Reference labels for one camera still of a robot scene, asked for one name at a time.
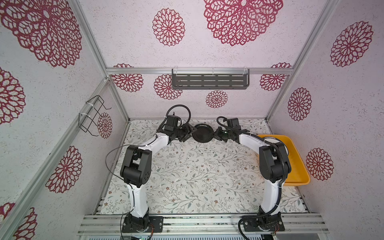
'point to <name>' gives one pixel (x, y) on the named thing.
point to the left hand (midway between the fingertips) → (194, 133)
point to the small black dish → (204, 133)
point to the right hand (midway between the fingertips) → (211, 131)
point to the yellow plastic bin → (299, 174)
